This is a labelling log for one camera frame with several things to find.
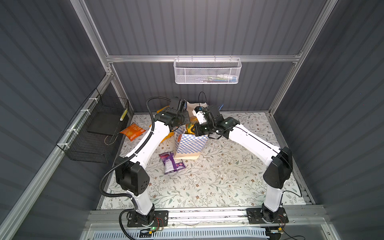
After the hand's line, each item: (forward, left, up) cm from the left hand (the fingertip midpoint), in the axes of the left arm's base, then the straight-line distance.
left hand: (185, 117), depth 83 cm
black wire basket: (-11, +46, +1) cm, 47 cm away
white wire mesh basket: (+57, -16, -4) cm, 59 cm away
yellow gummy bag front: (-7, -4, +5) cm, 10 cm away
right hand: (-8, -3, -3) cm, 9 cm away
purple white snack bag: (-17, +10, -23) cm, 30 cm away
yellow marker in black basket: (+2, +34, +2) cm, 35 cm away
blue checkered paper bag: (-14, -1, -6) cm, 16 cm away
